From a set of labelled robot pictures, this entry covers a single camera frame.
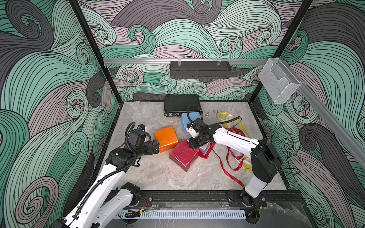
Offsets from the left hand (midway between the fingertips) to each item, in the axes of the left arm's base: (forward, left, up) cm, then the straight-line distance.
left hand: (151, 143), depth 74 cm
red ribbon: (-9, -43, -19) cm, 48 cm away
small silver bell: (+34, -37, -18) cm, 53 cm away
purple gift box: (+3, -30, -12) cm, 32 cm away
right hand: (+4, -21, -12) cm, 25 cm away
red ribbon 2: (+18, -59, -18) cm, 64 cm away
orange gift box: (+9, -7, -11) cm, 16 cm away
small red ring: (+40, -45, -19) cm, 63 cm away
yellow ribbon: (+22, -62, -19) cm, 69 cm away
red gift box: (0, -17, -14) cm, 22 cm away
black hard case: (+44, -11, -17) cm, 49 cm away
